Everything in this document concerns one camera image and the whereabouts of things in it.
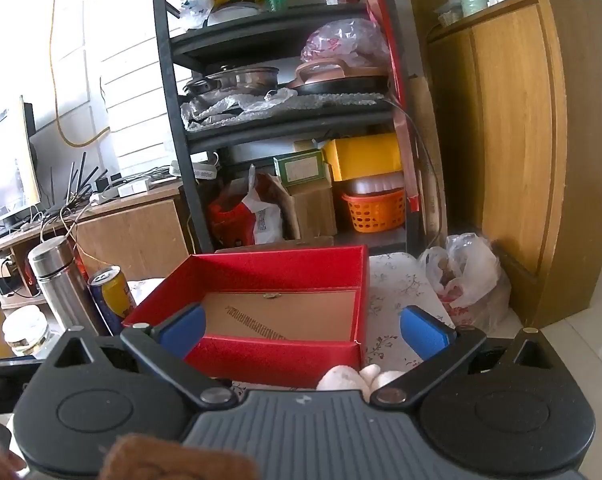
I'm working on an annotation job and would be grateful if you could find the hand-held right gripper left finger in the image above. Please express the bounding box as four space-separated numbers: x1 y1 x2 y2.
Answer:
43 304 238 410

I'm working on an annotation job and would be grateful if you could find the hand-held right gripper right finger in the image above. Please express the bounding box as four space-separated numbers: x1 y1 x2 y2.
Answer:
370 305 564 407

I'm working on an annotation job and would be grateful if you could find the white plush toy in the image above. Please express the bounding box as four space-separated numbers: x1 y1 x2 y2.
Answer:
315 364 407 392

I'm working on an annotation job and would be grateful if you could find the red cardboard box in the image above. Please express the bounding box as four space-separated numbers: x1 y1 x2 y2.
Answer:
122 245 371 390

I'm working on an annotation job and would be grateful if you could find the glass jar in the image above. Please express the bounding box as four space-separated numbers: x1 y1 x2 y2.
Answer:
2 305 52 358

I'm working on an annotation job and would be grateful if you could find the translucent plastic bag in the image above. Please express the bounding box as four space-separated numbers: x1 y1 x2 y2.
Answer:
418 232 512 333

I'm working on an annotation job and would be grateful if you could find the yellow blue drink can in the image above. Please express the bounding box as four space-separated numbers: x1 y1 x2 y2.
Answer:
87 266 138 336

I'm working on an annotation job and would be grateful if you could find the wooden media stand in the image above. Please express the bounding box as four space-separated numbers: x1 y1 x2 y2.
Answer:
0 182 192 311

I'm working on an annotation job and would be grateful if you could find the stainless steel thermos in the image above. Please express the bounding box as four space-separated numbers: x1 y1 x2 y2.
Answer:
27 237 109 336

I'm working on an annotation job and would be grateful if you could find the red white plastic bag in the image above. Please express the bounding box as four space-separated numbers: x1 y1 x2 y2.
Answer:
208 165 285 247

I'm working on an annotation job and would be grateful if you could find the orange plastic basket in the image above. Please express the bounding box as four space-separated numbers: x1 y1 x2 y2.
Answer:
341 187 407 233

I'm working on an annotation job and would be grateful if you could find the white power adapter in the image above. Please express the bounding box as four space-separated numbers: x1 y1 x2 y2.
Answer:
112 178 152 197

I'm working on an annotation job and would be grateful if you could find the white power strip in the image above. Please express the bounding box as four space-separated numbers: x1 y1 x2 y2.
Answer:
171 160 218 181

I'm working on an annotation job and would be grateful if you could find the brown cardboard box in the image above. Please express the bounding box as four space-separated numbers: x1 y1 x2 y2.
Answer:
268 172 338 241

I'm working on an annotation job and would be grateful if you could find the black router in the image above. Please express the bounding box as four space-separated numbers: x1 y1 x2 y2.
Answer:
48 151 109 206

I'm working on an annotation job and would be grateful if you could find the yellow box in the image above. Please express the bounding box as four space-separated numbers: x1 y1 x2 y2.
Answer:
322 132 403 182

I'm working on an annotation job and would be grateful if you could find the green box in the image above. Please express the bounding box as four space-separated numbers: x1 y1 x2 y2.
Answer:
273 150 332 188

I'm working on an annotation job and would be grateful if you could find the computer monitor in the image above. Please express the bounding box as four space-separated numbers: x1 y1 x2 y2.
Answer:
0 94 42 231

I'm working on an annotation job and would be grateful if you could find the wooden cabinet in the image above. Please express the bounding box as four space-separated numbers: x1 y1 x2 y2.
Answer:
411 0 602 331

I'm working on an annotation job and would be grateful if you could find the black shelf rack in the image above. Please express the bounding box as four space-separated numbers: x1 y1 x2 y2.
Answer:
150 0 449 256

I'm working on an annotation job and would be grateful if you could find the bubble wrap sheet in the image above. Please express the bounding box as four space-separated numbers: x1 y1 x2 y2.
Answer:
181 87 327 131

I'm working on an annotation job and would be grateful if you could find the steel pot with lid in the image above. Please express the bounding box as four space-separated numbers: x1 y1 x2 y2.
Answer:
183 65 281 103

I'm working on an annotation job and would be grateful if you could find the frying pan with pink lid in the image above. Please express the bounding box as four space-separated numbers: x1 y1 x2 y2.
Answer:
286 57 389 96

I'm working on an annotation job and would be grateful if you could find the pink plastic bag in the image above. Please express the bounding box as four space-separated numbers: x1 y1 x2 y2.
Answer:
301 19 389 68

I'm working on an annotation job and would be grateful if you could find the wooden desk with cables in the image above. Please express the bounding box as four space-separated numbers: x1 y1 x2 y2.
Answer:
48 0 112 148

